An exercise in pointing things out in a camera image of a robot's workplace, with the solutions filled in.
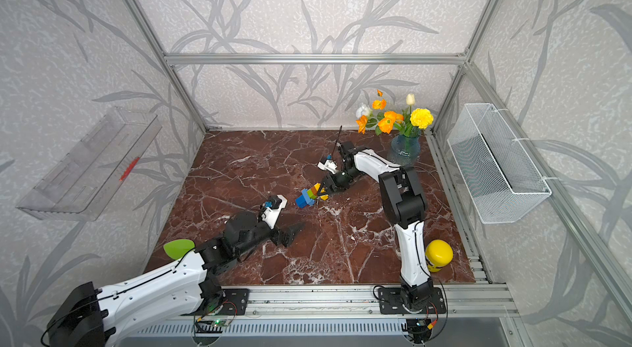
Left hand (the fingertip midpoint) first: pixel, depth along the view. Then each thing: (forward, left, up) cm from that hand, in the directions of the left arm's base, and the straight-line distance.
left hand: (294, 216), depth 77 cm
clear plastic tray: (+4, +56, +16) cm, 58 cm away
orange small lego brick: (+14, -5, -7) cm, 16 cm away
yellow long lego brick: (+12, -9, -8) cm, 17 cm away
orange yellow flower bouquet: (+27, -39, +16) cm, 50 cm away
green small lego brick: (+12, -4, -9) cm, 16 cm away
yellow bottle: (-11, -44, -2) cm, 45 cm away
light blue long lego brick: (+13, -2, -10) cm, 16 cm away
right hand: (+14, -9, -9) cm, 19 cm away
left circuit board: (-27, +22, -16) cm, 39 cm away
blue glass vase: (+30, -41, -3) cm, 51 cm away
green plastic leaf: (-6, +41, -14) cm, 44 cm away
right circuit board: (-28, -38, -17) cm, 50 cm away
